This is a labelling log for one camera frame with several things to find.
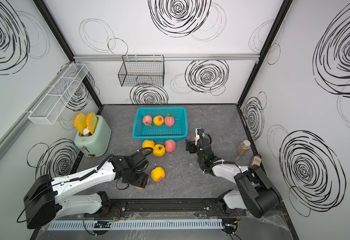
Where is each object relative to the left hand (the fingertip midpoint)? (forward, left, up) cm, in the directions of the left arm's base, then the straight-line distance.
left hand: (141, 183), depth 78 cm
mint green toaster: (+18, +27, +9) cm, 33 cm away
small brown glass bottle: (+20, -57, +5) cm, 61 cm away
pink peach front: (-4, -1, +6) cm, 7 cm away
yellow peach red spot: (+41, -5, +2) cm, 41 cm away
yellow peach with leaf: (+18, -8, +2) cm, 20 cm away
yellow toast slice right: (+28, +31, +15) cm, 45 cm away
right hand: (+24, -28, +6) cm, 37 cm away
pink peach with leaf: (+41, -12, +3) cm, 43 cm away
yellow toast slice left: (+26, +35, +18) cm, 47 cm away
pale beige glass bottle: (+14, -65, +1) cm, 67 cm away
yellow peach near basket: (+23, 0, +1) cm, 23 cm away
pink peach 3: (+27, -29, +2) cm, 40 cm away
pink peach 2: (+22, -14, +2) cm, 26 cm away
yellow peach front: (+5, -8, +1) cm, 9 cm away
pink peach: (+42, +3, +2) cm, 43 cm away
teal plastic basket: (+35, -18, -3) cm, 39 cm away
